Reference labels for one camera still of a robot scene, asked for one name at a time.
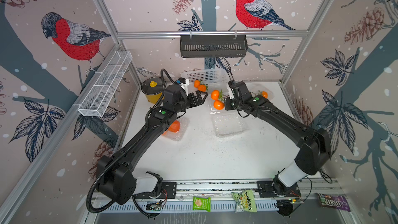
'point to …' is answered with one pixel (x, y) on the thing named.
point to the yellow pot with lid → (152, 88)
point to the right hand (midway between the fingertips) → (225, 100)
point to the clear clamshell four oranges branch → (227, 123)
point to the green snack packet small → (201, 203)
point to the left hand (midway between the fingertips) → (205, 93)
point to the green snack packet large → (245, 201)
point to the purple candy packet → (339, 202)
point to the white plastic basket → (215, 79)
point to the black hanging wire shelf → (213, 46)
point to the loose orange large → (174, 127)
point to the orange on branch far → (265, 94)
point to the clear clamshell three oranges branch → (256, 89)
